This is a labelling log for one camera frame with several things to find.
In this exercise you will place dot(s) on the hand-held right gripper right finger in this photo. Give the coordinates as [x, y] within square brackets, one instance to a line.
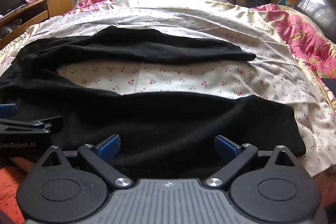
[225, 148]

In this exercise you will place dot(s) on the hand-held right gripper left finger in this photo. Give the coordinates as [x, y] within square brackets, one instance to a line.
[109, 147]

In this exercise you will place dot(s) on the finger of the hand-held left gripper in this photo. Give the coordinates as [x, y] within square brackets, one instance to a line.
[8, 110]
[31, 124]

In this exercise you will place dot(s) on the black pants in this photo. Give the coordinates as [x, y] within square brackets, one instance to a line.
[157, 119]

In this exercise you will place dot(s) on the cherry print bedsheet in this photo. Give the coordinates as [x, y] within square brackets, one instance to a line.
[183, 77]

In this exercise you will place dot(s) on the wooden television cabinet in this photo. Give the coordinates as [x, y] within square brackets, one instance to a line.
[59, 3]

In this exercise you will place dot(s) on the dark navy cloth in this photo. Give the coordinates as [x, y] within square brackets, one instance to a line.
[329, 85]

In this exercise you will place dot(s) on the pink floral quilt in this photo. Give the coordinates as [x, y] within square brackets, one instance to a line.
[302, 29]

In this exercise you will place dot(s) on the dark brown headboard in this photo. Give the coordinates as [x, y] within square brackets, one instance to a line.
[315, 8]

